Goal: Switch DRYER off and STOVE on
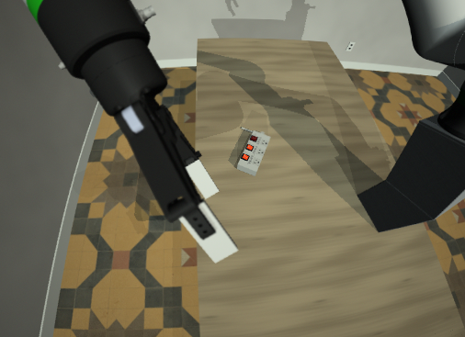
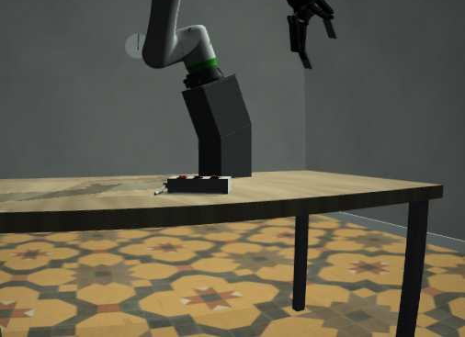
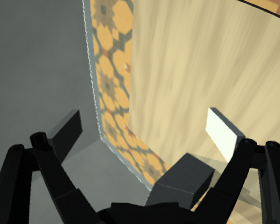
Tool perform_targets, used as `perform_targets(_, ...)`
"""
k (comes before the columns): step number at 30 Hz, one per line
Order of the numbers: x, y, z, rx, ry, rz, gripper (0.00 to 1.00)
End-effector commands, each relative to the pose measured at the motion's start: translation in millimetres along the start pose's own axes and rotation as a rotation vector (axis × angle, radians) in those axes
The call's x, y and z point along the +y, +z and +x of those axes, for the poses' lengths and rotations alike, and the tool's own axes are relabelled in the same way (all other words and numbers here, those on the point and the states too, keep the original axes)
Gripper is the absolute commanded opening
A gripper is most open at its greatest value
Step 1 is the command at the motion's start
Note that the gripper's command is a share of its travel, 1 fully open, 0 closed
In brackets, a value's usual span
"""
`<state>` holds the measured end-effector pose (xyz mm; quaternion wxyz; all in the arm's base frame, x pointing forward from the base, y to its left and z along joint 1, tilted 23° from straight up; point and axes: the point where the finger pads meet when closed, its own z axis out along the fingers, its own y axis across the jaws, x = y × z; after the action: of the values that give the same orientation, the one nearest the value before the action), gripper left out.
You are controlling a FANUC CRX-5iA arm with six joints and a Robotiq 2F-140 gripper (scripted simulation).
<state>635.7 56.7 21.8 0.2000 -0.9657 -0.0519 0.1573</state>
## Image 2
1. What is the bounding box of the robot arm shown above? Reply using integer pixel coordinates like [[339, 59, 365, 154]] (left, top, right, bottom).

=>
[[142, 0, 224, 88]]

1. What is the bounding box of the white power strip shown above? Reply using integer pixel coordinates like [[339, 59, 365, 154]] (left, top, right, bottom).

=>
[[154, 175, 232, 195]]

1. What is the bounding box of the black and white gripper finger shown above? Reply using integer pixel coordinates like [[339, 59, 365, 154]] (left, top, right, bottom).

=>
[[310, 0, 337, 39], [287, 9, 313, 69]]

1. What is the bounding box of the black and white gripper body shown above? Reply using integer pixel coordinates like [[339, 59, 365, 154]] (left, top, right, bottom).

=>
[[287, 0, 315, 21]]

